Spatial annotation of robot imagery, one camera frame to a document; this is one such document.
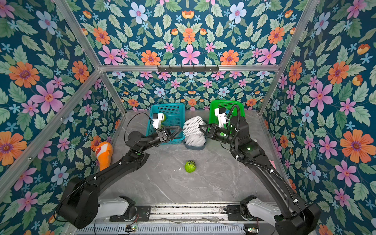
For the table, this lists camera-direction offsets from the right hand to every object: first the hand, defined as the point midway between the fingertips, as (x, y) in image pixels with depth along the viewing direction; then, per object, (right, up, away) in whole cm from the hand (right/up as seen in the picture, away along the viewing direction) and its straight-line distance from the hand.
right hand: (202, 124), depth 64 cm
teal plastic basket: (-21, +8, +51) cm, 55 cm away
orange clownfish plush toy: (-60, -17, +24) cm, 67 cm away
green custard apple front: (-7, -25, +20) cm, 32 cm away
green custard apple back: (-18, +3, +5) cm, 19 cm away
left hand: (-10, -3, 0) cm, 11 cm away
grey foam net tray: (-4, -16, +31) cm, 35 cm away
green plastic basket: (+21, +16, +51) cm, 57 cm away
